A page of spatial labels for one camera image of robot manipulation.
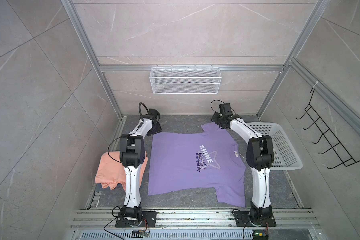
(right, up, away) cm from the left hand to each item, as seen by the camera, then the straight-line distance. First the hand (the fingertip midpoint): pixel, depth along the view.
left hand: (155, 127), depth 106 cm
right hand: (+42, +7, -2) cm, 43 cm away
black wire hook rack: (+88, -12, -45) cm, 99 cm away
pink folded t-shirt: (-20, -24, -25) cm, 40 cm away
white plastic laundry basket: (+85, -19, -13) cm, 88 cm away
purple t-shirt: (+38, -20, -10) cm, 44 cm away
